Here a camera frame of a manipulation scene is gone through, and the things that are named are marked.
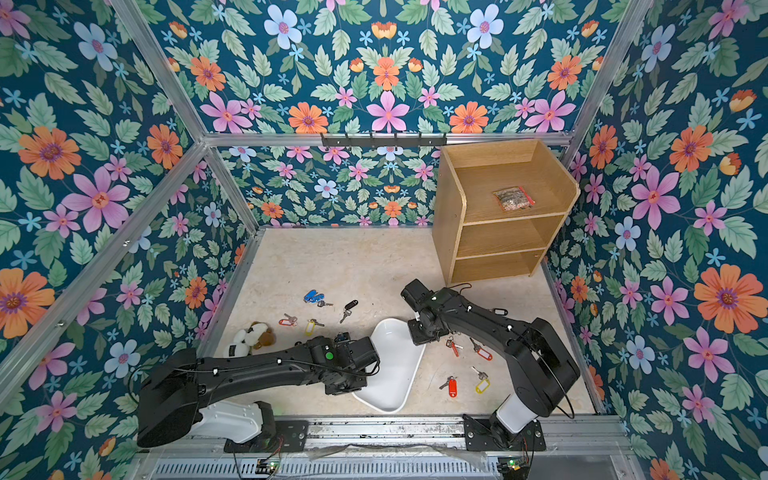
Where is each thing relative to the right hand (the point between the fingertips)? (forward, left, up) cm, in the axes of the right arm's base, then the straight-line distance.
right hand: (421, 335), depth 86 cm
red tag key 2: (-2, -19, -6) cm, 19 cm away
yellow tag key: (-11, -18, -6) cm, 22 cm away
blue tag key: (+15, +37, -4) cm, 40 cm away
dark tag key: (+9, +24, -4) cm, 26 cm away
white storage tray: (-14, +9, -1) cm, 17 cm away
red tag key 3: (-12, -9, -6) cm, 16 cm away
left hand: (-15, +14, -1) cm, 20 cm away
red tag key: (0, -9, -5) cm, 10 cm away
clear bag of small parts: (+28, -25, +29) cm, 47 cm away
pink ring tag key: (+6, +42, -5) cm, 43 cm away
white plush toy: (-1, +49, -1) cm, 49 cm away
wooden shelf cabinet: (+26, -21, +27) cm, 42 cm away
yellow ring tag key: (+4, +35, -4) cm, 35 cm away
